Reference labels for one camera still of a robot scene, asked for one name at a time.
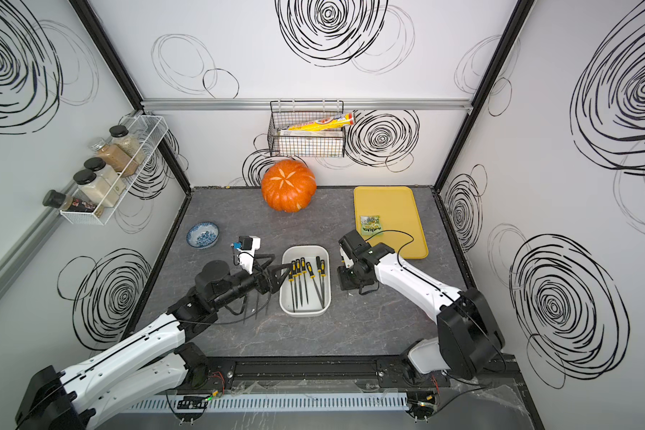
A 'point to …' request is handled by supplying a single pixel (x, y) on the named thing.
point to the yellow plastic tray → (402, 228)
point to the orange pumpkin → (288, 185)
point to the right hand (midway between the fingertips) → (344, 284)
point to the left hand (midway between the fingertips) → (282, 262)
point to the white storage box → (320, 258)
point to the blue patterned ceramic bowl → (202, 235)
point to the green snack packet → (371, 225)
